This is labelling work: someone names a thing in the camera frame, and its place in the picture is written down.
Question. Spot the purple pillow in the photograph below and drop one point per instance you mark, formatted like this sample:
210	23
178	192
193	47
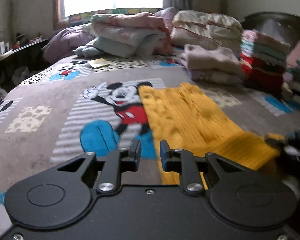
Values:
68	39

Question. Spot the stack of colourful folded clothes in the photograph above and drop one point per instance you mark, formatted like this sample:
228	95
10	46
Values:
263	60

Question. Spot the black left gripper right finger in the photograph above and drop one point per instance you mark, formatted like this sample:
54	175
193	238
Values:
191	167

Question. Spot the dark cluttered side desk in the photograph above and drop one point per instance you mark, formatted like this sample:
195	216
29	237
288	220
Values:
30	56

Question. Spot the small yellow card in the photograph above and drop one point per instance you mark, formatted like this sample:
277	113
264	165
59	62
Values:
98	63

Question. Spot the yellow ribbed knit sweater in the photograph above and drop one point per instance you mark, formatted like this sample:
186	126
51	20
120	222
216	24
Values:
186	118

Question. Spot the grey Mickey Mouse bed blanket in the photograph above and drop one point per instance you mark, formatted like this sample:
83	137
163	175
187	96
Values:
41	119

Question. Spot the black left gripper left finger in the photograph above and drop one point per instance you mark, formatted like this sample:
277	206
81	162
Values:
104	173

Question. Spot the pink and white folded quilt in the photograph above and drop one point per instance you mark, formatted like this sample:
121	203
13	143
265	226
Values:
142	34

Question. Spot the cream folded quilt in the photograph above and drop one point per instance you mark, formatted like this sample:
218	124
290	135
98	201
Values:
208	30

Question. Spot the dark wooden headboard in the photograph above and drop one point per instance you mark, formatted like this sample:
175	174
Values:
281	26

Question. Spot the beige folded fleece garment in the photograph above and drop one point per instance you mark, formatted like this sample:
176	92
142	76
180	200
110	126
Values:
219	65

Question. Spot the light blue plush toy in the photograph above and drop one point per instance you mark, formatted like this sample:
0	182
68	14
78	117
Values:
87	52

